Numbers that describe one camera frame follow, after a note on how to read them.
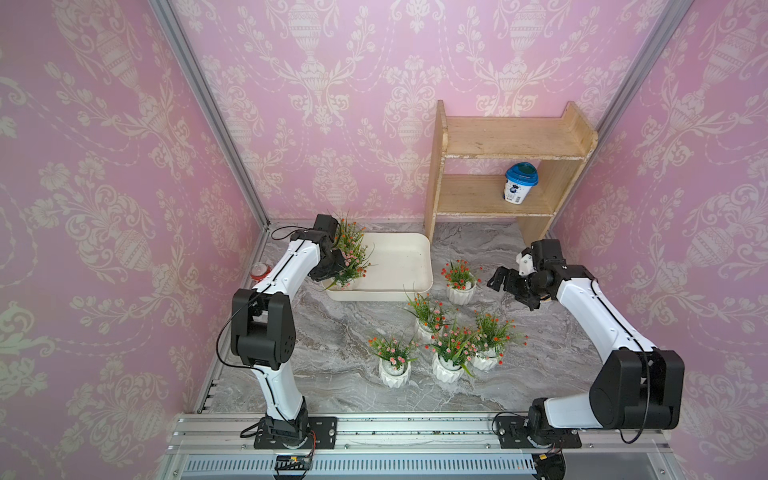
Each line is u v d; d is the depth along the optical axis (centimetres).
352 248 90
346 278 88
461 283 87
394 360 71
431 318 85
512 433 73
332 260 81
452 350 73
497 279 78
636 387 42
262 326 49
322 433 74
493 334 76
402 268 108
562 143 82
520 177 91
